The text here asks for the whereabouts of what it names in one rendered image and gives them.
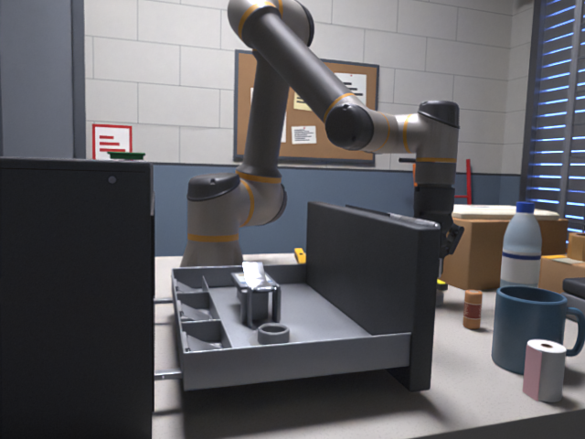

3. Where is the cork notice board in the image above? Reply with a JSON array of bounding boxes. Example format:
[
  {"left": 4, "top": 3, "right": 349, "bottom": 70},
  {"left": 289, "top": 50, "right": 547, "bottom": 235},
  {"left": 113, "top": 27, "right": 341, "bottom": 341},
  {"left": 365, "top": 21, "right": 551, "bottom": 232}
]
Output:
[{"left": 233, "top": 48, "right": 381, "bottom": 167}]

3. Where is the grey door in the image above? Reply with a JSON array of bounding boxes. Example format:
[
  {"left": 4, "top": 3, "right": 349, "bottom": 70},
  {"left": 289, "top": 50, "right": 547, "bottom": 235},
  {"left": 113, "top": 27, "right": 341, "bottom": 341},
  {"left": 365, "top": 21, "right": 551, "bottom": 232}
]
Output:
[{"left": 0, "top": 0, "right": 87, "bottom": 159}]

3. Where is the dark cash register body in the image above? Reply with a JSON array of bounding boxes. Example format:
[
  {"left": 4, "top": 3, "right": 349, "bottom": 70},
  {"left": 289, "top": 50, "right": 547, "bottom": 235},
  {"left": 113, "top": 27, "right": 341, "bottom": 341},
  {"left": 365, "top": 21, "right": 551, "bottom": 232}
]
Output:
[{"left": 0, "top": 155, "right": 156, "bottom": 439}]

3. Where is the grey round cup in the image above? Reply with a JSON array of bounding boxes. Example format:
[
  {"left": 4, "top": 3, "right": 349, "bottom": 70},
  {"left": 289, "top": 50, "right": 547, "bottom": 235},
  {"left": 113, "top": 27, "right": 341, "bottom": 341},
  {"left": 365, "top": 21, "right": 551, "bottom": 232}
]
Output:
[{"left": 256, "top": 322, "right": 293, "bottom": 346}]

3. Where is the small cardboard box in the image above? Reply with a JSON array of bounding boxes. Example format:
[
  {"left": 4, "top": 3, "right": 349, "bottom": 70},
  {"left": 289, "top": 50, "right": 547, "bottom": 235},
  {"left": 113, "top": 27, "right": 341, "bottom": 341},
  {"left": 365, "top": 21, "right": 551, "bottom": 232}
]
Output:
[
  {"left": 566, "top": 231, "right": 585, "bottom": 262},
  {"left": 537, "top": 253, "right": 585, "bottom": 294}
]

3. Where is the brown coin roll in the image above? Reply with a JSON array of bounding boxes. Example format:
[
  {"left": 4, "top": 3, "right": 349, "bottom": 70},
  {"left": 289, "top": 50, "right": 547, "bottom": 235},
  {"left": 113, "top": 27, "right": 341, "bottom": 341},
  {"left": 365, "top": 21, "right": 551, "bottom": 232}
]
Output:
[{"left": 462, "top": 288, "right": 484, "bottom": 330}]

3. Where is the black flat device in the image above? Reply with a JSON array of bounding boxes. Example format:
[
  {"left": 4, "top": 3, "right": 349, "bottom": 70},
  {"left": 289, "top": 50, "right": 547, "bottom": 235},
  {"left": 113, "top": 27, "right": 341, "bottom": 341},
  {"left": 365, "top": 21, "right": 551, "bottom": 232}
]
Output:
[{"left": 561, "top": 275, "right": 585, "bottom": 299}]

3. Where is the window with blue blinds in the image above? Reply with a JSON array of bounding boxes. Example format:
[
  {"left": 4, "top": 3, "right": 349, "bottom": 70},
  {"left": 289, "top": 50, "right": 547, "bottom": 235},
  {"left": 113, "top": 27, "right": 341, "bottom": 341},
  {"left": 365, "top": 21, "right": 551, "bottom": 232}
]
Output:
[{"left": 519, "top": 0, "right": 585, "bottom": 232}]

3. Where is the silver card clip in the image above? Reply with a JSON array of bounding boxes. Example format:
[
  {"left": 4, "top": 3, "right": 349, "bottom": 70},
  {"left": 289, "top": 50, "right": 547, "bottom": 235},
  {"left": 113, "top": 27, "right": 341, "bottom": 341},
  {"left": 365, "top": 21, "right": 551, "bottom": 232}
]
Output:
[{"left": 229, "top": 261, "right": 282, "bottom": 329}]

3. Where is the blue mug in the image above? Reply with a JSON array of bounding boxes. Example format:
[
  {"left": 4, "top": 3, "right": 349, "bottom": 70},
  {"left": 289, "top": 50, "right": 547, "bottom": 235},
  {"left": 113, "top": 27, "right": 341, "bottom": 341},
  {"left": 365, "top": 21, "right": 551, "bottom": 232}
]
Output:
[{"left": 491, "top": 284, "right": 585, "bottom": 377}]

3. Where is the large cardboard box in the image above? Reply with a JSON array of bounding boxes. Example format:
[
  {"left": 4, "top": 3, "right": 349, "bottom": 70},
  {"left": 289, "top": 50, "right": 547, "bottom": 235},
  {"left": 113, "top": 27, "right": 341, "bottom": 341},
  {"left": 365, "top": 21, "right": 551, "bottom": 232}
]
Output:
[{"left": 440, "top": 203, "right": 569, "bottom": 291}]

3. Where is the grey drawer with dark front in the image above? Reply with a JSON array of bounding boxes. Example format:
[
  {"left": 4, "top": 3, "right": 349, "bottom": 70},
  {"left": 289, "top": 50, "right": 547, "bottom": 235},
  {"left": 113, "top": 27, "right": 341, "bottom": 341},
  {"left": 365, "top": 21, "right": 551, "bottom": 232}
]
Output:
[{"left": 170, "top": 200, "right": 442, "bottom": 393}]

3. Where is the red hand truck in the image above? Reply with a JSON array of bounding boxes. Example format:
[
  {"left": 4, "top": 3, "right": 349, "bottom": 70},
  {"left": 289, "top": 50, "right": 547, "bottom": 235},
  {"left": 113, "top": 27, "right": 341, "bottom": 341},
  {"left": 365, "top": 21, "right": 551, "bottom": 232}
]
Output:
[{"left": 453, "top": 157, "right": 474, "bottom": 203}]

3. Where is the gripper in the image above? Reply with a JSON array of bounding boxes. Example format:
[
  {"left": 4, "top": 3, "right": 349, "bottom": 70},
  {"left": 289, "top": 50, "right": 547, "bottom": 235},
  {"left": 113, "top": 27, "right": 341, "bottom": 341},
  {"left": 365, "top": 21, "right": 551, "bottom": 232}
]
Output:
[{"left": 413, "top": 182, "right": 465, "bottom": 276}]

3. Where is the clear bottle with blue cap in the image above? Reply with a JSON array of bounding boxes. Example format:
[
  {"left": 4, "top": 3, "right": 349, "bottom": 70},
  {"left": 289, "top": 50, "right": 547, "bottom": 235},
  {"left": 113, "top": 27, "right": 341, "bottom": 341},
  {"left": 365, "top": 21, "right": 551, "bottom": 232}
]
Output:
[{"left": 498, "top": 200, "right": 544, "bottom": 291}]

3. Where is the white and pink paper roll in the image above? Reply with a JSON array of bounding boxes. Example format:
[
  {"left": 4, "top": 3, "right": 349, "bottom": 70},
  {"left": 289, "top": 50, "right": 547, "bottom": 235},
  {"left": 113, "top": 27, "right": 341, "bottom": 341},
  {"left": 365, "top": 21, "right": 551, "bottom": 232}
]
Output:
[{"left": 521, "top": 337, "right": 569, "bottom": 404}]

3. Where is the red and white wall sign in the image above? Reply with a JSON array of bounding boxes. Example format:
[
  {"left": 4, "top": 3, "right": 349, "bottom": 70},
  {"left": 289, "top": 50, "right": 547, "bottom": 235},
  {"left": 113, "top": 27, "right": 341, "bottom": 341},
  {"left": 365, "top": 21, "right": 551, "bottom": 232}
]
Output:
[{"left": 90, "top": 123, "right": 134, "bottom": 161}]

